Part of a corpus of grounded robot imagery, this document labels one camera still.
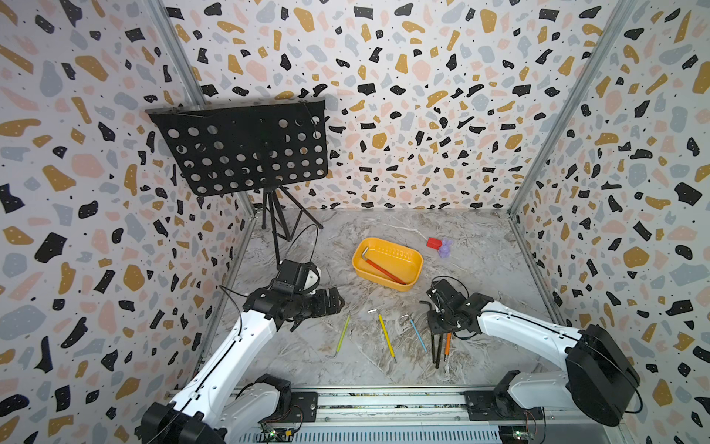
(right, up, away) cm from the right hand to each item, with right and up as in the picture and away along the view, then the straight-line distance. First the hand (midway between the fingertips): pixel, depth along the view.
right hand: (432, 323), depth 86 cm
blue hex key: (-6, 0, +4) cm, 7 cm away
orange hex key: (+5, -5, -1) cm, 7 cm away
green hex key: (-28, -4, +1) cm, 28 cm away
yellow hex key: (-15, -2, +1) cm, 15 cm away
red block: (+5, +24, +23) cm, 34 cm away
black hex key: (+2, -7, -2) cm, 7 cm away
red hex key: (-17, +15, +17) cm, 28 cm away
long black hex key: (0, -4, +1) cm, 4 cm away
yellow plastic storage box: (-13, +16, +19) cm, 28 cm away
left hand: (-30, +8, -9) cm, 32 cm away
